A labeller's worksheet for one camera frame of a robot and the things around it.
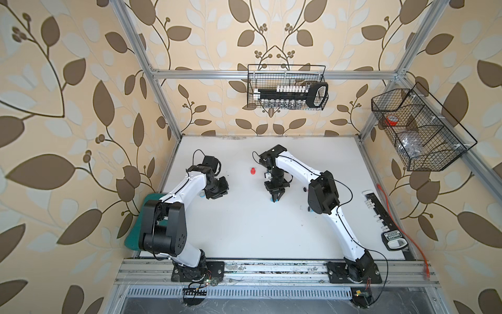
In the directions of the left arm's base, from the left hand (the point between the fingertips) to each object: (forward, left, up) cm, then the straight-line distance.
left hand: (223, 189), depth 89 cm
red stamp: (+16, -13, -7) cm, 22 cm away
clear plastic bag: (+4, -72, +28) cm, 77 cm away
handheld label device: (-19, -74, -7) cm, 76 cm away
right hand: (-2, -24, -4) cm, 25 cm away
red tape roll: (+19, -72, +27) cm, 79 cm away
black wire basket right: (+7, -79, +28) cm, 84 cm away
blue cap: (-6, +7, +7) cm, 11 cm away
